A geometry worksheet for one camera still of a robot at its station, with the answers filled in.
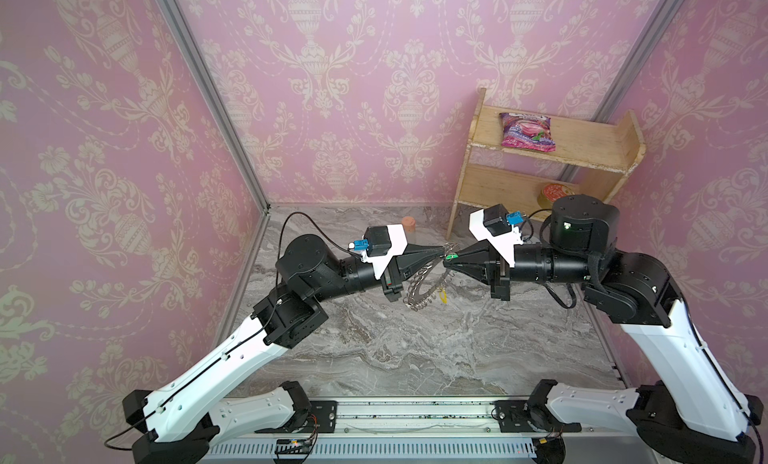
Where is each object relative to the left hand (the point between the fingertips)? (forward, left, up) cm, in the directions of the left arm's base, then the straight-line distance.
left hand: (440, 254), depth 45 cm
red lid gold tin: (+42, -40, -25) cm, 63 cm away
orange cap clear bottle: (+41, +2, -39) cm, 56 cm away
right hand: (+2, -2, -4) cm, 5 cm away
